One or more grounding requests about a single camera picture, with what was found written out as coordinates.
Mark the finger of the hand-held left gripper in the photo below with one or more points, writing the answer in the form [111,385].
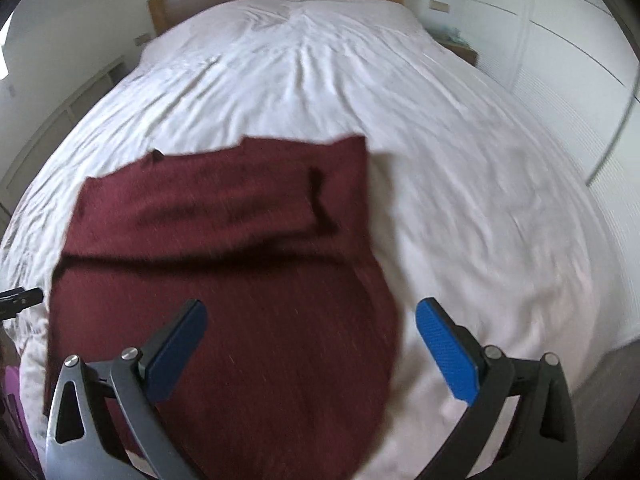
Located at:
[25,300]
[9,293]

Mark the bright window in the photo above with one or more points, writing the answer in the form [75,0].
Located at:
[4,50]

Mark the teal item on nightstand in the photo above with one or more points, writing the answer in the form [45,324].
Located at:
[450,34]

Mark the wooden nightstand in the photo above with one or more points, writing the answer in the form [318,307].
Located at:
[462,52]

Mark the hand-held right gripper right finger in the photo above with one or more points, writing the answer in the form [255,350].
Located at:
[447,350]

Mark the white wardrobe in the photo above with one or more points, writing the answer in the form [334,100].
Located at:
[575,60]

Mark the dark red knitted sweater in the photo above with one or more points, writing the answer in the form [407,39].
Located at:
[240,280]

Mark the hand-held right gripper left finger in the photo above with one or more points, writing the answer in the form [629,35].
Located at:
[175,355]

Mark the beige wall socket plate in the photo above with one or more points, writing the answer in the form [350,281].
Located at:
[439,6]
[142,39]

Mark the bed with white sheet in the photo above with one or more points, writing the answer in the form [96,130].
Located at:
[350,85]

